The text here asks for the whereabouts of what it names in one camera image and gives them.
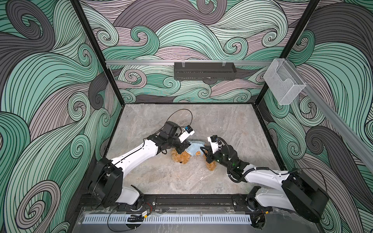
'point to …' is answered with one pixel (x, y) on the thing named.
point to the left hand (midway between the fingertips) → (189, 143)
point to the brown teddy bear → (183, 158)
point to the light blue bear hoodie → (194, 148)
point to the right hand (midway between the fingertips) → (202, 147)
